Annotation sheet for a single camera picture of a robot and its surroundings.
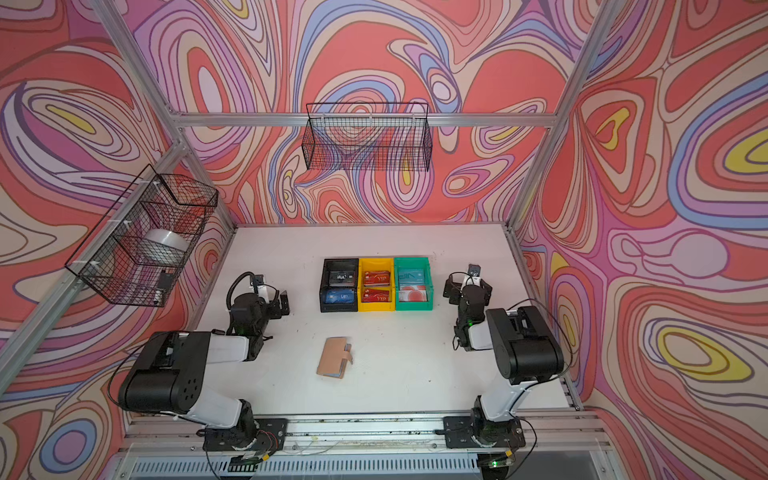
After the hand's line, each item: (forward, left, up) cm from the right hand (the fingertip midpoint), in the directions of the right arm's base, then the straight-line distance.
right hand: (467, 283), depth 96 cm
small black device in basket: (-10, +82, +21) cm, 85 cm away
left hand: (-1, +63, +1) cm, 63 cm away
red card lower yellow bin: (-1, +32, -4) cm, 32 cm away
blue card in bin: (-1, +42, -4) cm, 42 cm away
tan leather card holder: (-22, +42, -3) cm, 48 cm away
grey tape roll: (-6, +79, +29) cm, 84 cm away
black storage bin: (+3, +43, -3) cm, 43 cm away
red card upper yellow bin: (+5, +30, -3) cm, 30 cm away
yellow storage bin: (+7, +30, +2) cm, 31 cm away
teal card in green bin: (+6, +18, -2) cm, 19 cm away
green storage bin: (+2, +17, -2) cm, 18 cm away
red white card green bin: (-1, +16, -4) cm, 17 cm away
